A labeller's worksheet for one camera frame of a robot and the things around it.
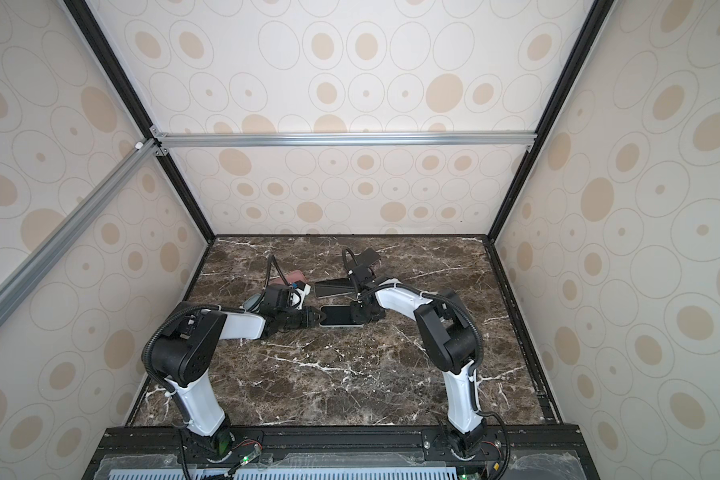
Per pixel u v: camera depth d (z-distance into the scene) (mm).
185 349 495
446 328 539
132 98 814
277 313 799
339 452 732
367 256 1133
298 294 832
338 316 974
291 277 1091
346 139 921
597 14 683
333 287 1068
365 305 740
